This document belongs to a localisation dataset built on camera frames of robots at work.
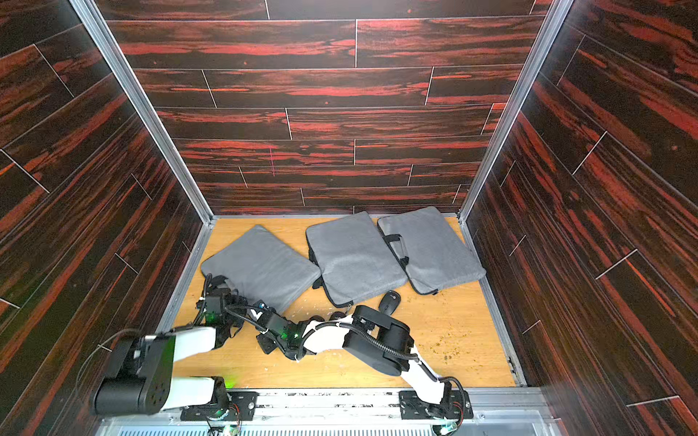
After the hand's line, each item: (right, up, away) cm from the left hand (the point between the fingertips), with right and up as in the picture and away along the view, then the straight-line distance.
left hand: (250, 296), depth 94 cm
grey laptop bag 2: (+37, +12, +6) cm, 39 cm away
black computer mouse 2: (+24, -7, -5) cm, 26 cm away
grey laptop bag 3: (+69, +14, +13) cm, 71 cm away
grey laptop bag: (+3, +10, +7) cm, 13 cm away
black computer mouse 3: (+31, -6, -3) cm, 32 cm away
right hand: (+7, -9, -7) cm, 14 cm away
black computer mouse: (+49, -2, -2) cm, 49 cm away
